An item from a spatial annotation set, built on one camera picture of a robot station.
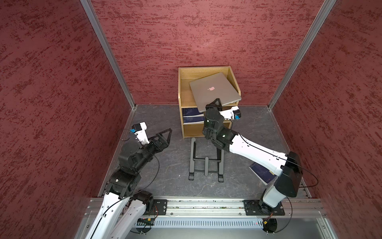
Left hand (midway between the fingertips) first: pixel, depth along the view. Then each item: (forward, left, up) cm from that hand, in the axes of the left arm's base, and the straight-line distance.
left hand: (167, 135), depth 65 cm
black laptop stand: (-3, -19, -28) cm, 34 cm away
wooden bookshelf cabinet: (+25, -8, 0) cm, 26 cm away
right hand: (+16, -21, +6) cm, 27 cm away
